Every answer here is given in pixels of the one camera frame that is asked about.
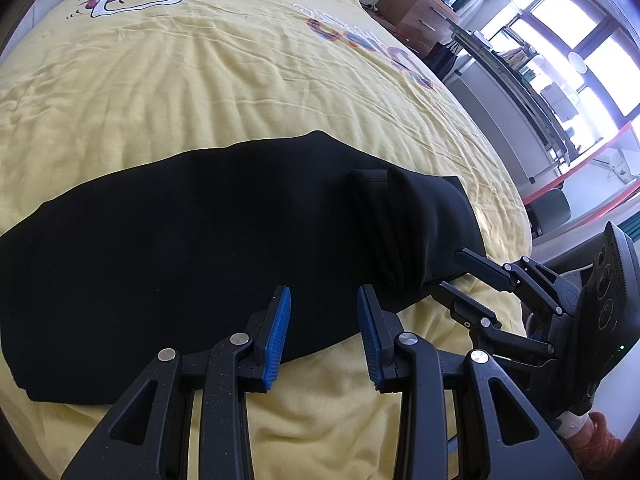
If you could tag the black bag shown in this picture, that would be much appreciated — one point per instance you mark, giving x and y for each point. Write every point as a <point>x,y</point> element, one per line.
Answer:
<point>442,60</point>

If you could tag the person's right forearm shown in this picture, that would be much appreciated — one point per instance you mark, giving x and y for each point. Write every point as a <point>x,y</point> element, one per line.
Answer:
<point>600,440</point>

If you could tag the wooden chest of drawers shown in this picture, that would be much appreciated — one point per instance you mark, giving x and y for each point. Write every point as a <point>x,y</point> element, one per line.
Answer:
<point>415,15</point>

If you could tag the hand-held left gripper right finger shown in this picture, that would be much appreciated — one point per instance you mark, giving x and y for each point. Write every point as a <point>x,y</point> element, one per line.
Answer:
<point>367,340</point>

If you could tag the grey chair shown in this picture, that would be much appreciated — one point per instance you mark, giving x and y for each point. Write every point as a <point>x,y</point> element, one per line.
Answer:
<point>550,212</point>

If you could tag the yellow printed blanket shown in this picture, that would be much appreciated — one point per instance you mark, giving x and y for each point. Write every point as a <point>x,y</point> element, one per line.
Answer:
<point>200,85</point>

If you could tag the black pants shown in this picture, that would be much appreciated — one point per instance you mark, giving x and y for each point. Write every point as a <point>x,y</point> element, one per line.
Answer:
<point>175,235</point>

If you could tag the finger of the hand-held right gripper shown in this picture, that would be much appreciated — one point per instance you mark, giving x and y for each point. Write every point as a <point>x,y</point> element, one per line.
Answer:
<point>475,317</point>
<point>495,275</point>

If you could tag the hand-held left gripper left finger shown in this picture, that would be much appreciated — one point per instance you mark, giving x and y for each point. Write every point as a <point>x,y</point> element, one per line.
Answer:
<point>280,330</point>

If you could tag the long glass-topped desk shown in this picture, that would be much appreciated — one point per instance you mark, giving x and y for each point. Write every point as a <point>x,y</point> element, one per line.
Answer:
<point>510,80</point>

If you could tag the red frame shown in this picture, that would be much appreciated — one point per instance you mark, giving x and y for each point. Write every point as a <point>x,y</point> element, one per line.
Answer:
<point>575,172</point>

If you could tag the window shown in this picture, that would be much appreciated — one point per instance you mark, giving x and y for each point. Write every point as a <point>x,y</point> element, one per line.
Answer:
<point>575,10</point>

